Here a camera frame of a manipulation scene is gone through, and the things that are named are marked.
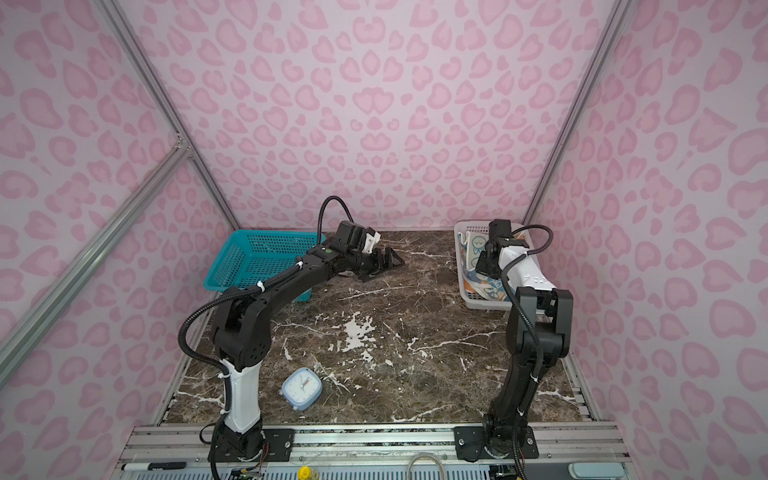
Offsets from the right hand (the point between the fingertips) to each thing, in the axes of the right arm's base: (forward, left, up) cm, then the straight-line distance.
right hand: (491, 267), depth 96 cm
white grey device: (-52, -16, -6) cm, 55 cm away
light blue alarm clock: (-36, +55, -7) cm, 66 cm away
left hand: (-5, +29, +8) cm, 31 cm away
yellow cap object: (-55, +48, -1) cm, 73 cm away
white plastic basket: (-12, +6, -2) cm, 14 cm away
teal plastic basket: (+10, +86, -8) cm, 87 cm away
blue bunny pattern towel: (+10, +5, -1) cm, 11 cm away
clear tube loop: (-50, +23, -8) cm, 56 cm away
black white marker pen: (-54, +86, -7) cm, 102 cm away
